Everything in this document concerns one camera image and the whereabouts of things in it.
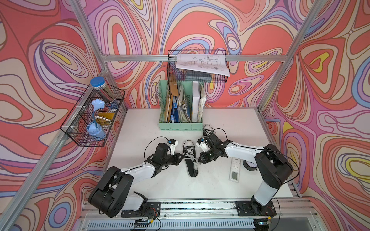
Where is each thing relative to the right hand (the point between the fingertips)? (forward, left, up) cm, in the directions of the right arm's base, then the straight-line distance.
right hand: (201, 163), depth 89 cm
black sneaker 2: (+22, -6, +3) cm, 23 cm away
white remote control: (-7, -19, 0) cm, 20 cm away
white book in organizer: (+34, +2, +22) cm, 40 cm away
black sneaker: (+9, +7, +2) cm, 12 cm away
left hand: (+2, +10, +5) cm, 11 cm away
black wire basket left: (+6, +54, +35) cm, 64 cm away
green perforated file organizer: (+51, +8, +20) cm, 56 cm away
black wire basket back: (+54, +13, +29) cm, 63 cm away
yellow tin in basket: (+10, +49, +33) cm, 60 cm away
